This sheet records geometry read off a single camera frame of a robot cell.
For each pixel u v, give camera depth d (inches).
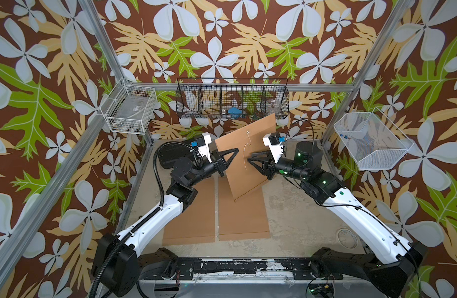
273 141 21.2
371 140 32.7
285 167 21.9
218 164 22.4
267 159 22.5
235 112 36.9
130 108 33.9
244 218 34.7
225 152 23.8
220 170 22.8
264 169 23.4
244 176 27.2
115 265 15.4
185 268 29.1
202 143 21.9
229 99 38.4
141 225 17.7
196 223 34.2
